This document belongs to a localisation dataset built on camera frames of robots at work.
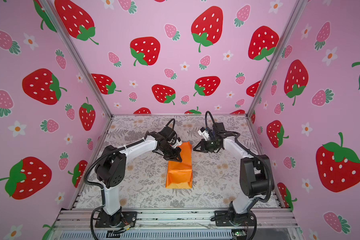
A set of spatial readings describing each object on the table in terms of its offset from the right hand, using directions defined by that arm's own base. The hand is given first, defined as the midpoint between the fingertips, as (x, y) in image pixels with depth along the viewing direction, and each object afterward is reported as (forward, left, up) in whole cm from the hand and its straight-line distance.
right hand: (192, 151), depth 85 cm
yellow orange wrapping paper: (-12, +7, -6) cm, 15 cm away
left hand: (-4, +5, -6) cm, 9 cm away
